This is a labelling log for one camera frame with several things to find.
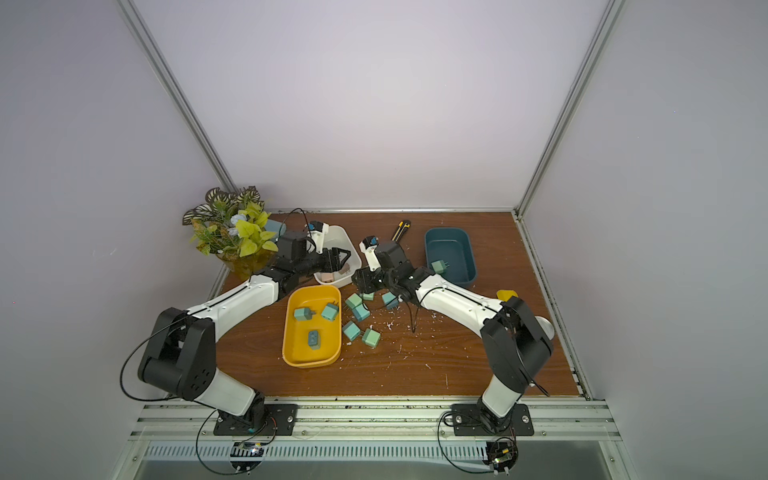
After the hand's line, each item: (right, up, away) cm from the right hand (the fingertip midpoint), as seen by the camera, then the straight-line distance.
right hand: (359, 268), depth 84 cm
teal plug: (-13, -20, 0) cm, 24 cm away
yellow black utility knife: (+12, +12, +30) cm, 34 cm away
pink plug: (-13, -5, +14) cm, 20 cm away
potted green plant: (-36, +12, 0) cm, 38 cm away
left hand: (-4, +4, +4) cm, 7 cm away
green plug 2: (-3, -12, +9) cm, 15 cm away
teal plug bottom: (-3, -19, +3) cm, 19 cm away
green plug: (+26, -1, +20) cm, 33 cm away
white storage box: (-10, +9, +21) cm, 25 cm away
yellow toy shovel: (+47, -10, +14) cm, 50 cm away
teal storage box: (+32, +6, +25) cm, 41 cm away
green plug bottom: (+3, -21, +2) cm, 21 cm away
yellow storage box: (-15, -19, +6) cm, 25 cm away
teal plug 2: (-10, -14, +6) cm, 18 cm away
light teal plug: (-17, -14, +4) cm, 23 cm away
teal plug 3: (+9, -11, +8) cm, 16 cm away
